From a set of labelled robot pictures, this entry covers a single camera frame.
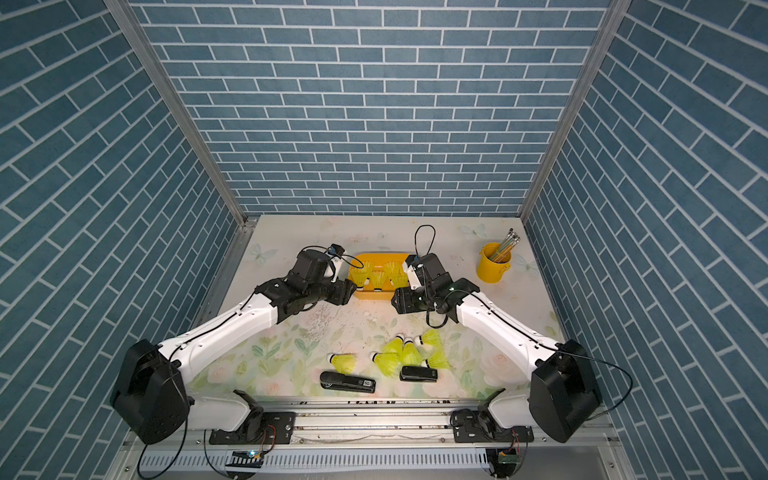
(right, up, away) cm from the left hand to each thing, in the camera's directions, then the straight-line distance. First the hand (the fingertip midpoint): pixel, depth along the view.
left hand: (354, 284), depth 83 cm
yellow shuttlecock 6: (+10, -22, 0) cm, 24 cm away
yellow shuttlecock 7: (+23, -21, -2) cm, 31 cm away
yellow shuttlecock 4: (+22, -16, +3) cm, 28 cm away
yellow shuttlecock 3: (+12, +1, +18) cm, 22 cm away
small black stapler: (+18, -26, 0) cm, 31 cm away
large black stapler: (-2, -25, -6) cm, 26 cm away
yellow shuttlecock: (0, +2, +16) cm, 16 cm away
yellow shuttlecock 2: (+6, 0, +14) cm, 15 cm away
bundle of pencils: (+47, +11, +11) cm, 49 cm away
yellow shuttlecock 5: (-3, -23, 0) cm, 23 cm away
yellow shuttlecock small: (+11, -19, +4) cm, 22 cm away
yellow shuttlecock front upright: (+16, -21, +1) cm, 26 cm away
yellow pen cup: (+42, +3, +14) cm, 44 cm away
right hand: (+14, -4, -1) cm, 14 cm away
